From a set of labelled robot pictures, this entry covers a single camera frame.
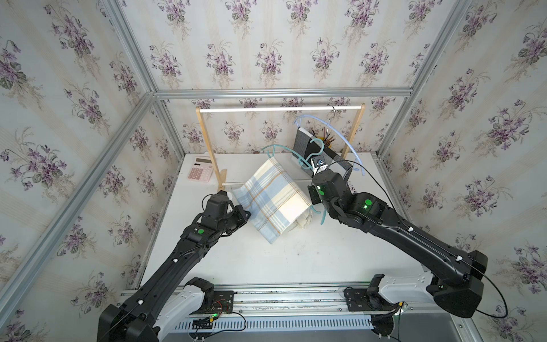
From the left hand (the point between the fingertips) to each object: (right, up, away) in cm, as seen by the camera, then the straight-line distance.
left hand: (254, 216), depth 78 cm
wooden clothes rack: (-21, +15, +33) cm, 42 cm away
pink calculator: (-31, +18, +33) cm, 49 cm away
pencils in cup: (+35, +34, +34) cm, 60 cm away
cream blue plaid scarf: (+8, +6, -4) cm, 11 cm away
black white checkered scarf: (+22, +28, +18) cm, 39 cm away
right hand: (+23, +14, -7) cm, 28 cm away
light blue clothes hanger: (+43, +39, +37) cm, 69 cm away
